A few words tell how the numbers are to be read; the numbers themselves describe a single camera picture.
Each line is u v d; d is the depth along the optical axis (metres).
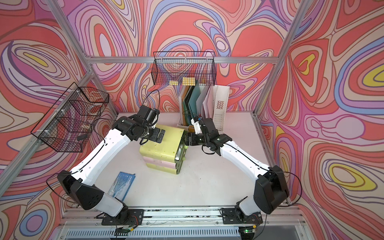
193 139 0.70
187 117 0.96
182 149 0.78
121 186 0.82
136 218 0.72
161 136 0.69
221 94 1.03
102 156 0.44
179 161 0.74
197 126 0.73
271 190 0.41
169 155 0.72
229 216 0.73
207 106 0.84
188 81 0.91
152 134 0.67
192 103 0.87
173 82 0.83
